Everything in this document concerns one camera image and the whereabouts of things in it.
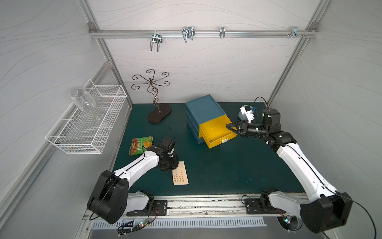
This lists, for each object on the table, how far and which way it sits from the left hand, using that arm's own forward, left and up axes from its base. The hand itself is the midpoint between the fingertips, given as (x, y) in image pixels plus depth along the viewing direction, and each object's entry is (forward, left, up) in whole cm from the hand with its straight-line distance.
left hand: (177, 167), depth 84 cm
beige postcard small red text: (-4, -2, -2) cm, 5 cm away
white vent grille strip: (-25, -9, -4) cm, 27 cm away
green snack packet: (+14, +26, 0) cm, 29 cm away
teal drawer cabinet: (+28, -13, +17) cm, 35 cm away
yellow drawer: (+18, -22, +10) cm, 30 cm away
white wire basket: (+6, +39, +27) cm, 48 cm away
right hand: (+10, -26, +26) cm, 38 cm away
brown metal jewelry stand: (+39, +22, -2) cm, 45 cm away
